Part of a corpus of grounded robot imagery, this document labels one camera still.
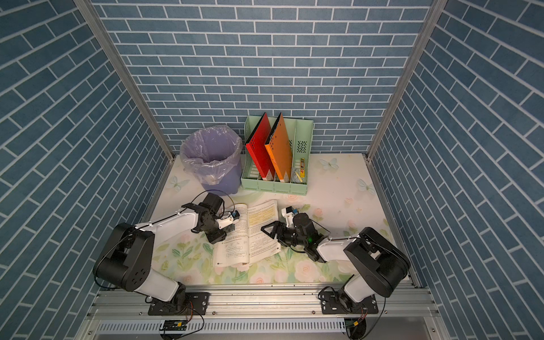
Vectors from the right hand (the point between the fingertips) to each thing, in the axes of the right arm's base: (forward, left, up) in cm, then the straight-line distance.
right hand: (265, 233), depth 82 cm
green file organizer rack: (+49, -11, +11) cm, 51 cm away
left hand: (+3, +19, -8) cm, 21 cm away
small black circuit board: (-31, +28, -11) cm, 43 cm away
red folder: (+29, +7, +19) cm, 35 cm away
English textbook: (-2, +8, -6) cm, 10 cm away
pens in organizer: (+41, -14, -7) cm, 44 cm away
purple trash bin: (+37, +32, +4) cm, 49 cm away
